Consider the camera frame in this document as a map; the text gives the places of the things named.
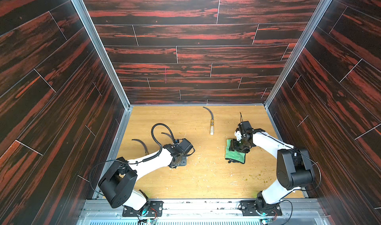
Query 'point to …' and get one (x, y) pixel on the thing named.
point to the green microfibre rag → (233, 155)
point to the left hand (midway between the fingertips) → (182, 161)
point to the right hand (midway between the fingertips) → (236, 148)
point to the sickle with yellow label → (212, 122)
